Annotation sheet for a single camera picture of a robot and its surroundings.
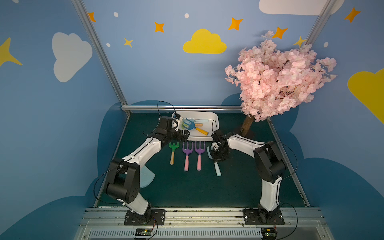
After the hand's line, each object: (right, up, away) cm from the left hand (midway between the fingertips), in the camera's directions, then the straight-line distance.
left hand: (182, 129), depth 90 cm
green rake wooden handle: (-8, -13, +11) cm, 19 cm away
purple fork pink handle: (+2, -15, +9) cm, 18 cm away
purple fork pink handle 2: (+11, -15, +9) cm, 20 cm away
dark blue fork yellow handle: (+5, +2, +21) cm, 22 cm away
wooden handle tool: (+11, +3, +24) cm, 26 cm away
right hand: (+21, -20, +5) cm, 29 cm away
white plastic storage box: (+19, +1, +22) cm, 29 cm away
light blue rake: (+9, +6, +26) cm, 28 cm away
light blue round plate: (-22, -29, -1) cm, 37 cm away
